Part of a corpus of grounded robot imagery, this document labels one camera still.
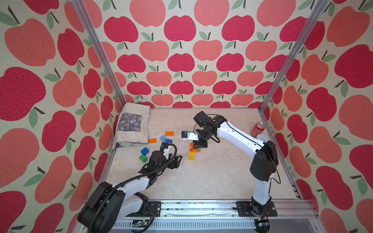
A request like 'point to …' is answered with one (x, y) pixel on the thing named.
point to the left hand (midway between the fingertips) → (177, 158)
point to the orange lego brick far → (169, 133)
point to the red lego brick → (191, 149)
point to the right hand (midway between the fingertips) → (195, 145)
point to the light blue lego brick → (163, 138)
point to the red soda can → (257, 129)
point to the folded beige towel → (131, 128)
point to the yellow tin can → (262, 137)
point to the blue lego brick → (168, 141)
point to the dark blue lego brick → (144, 151)
